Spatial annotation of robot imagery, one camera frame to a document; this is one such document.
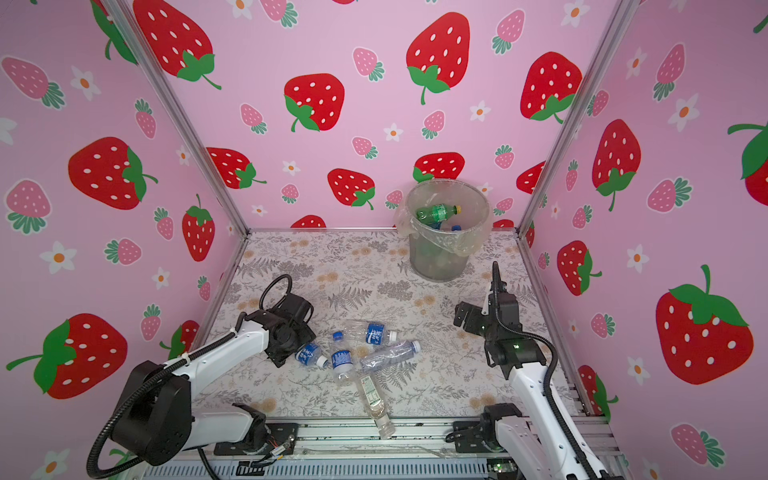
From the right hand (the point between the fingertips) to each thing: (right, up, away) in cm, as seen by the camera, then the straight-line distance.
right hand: (468, 311), depth 81 cm
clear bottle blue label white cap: (-25, -8, +6) cm, 27 cm away
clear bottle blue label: (-45, -13, +1) cm, 46 cm away
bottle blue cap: (-35, -13, +1) cm, 38 cm away
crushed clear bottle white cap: (-22, -15, +7) cm, 27 cm away
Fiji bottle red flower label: (-3, +25, +18) cm, 31 cm away
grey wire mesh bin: (-7, +13, +16) cm, 22 cm away
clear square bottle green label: (-26, -22, -6) cm, 34 cm away
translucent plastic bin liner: (+8, +28, +20) cm, 36 cm away
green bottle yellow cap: (-6, +30, +22) cm, 38 cm away
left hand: (-47, -11, +7) cm, 49 cm away
